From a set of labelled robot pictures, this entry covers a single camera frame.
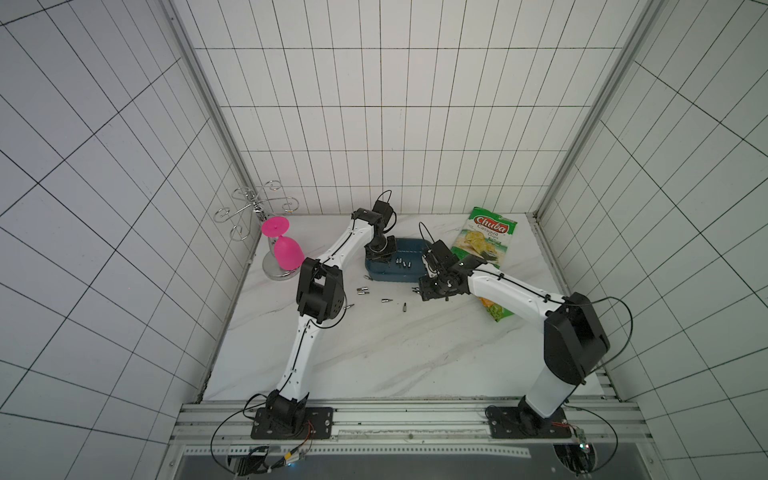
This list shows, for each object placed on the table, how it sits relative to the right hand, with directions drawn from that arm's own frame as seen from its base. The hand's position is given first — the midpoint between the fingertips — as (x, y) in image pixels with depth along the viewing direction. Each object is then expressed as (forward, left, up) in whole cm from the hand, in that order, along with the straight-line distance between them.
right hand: (417, 291), depth 89 cm
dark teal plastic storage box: (+15, +3, -7) cm, 17 cm away
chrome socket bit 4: (-3, +21, -7) cm, 23 cm away
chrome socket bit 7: (+15, +2, -7) cm, 17 cm away
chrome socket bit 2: (0, +10, -7) cm, 12 cm away
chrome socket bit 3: (-1, +3, -8) cm, 9 cm away
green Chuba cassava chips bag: (+33, -27, -8) cm, 43 cm away
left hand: (+12, +10, -2) cm, 15 cm away
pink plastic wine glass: (+4, +38, +11) cm, 40 cm away
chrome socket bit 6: (+15, +4, -7) cm, 17 cm away
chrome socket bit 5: (+9, +16, -7) cm, 20 cm away
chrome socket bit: (+4, +17, -7) cm, 19 cm away
